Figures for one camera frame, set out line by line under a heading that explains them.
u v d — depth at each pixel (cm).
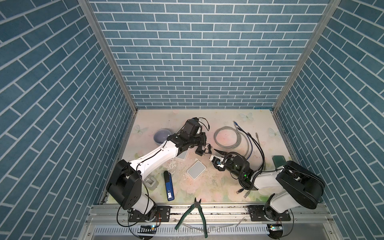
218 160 71
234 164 67
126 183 42
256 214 74
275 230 74
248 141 102
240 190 80
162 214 74
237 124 112
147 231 72
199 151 94
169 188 79
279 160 92
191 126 62
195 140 69
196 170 87
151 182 81
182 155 93
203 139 72
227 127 109
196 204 76
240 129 108
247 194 81
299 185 45
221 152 79
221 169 77
